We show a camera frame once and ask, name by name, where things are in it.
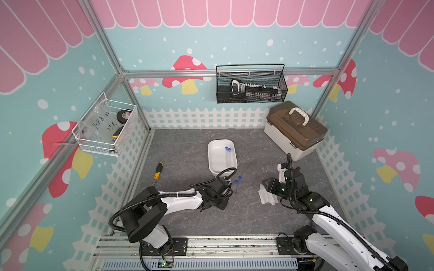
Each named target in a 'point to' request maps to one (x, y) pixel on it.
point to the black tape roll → (122, 116)
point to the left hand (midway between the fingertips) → (224, 203)
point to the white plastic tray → (221, 155)
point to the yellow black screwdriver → (159, 169)
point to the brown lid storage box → (294, 130)
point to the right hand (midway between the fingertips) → (263, 181)
